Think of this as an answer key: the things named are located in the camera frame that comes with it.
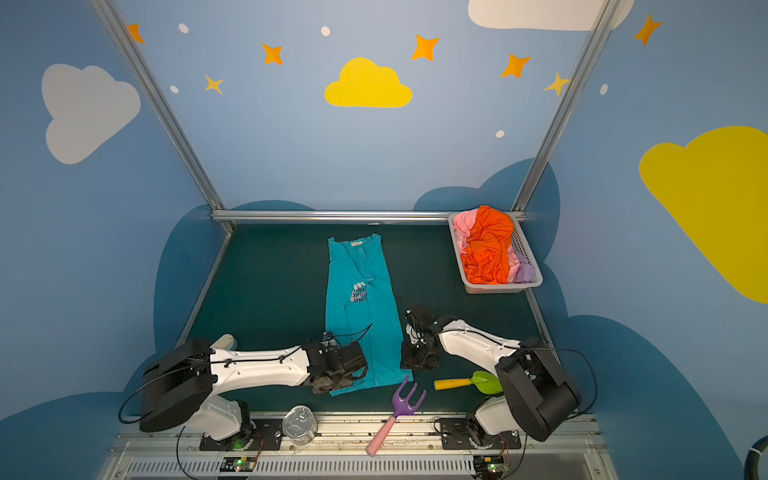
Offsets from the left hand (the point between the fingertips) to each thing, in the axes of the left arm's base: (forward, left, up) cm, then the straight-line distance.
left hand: (349, 387), depth 82 cm
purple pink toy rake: (-5, -14, 0) cm, 15 cm away
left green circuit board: (-18, +25, 0) cm, 31 cm away
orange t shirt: (+41, -44, +10) cm, 61 cm away
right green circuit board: (-18, -35, 0) cm, 40 cm away
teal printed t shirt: (+27, -1, 0) cm, 27 cm away
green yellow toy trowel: (+2, -38, +2) cm, 38 cm away
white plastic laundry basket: (+53, -59, +11) cm, 80 cm away
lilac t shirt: (+33, -55, +11) cm, 65 cm away
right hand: (+7, -17, +1) cm, 18 cm away
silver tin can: (-10, +11, +5) cm, 16 cm away
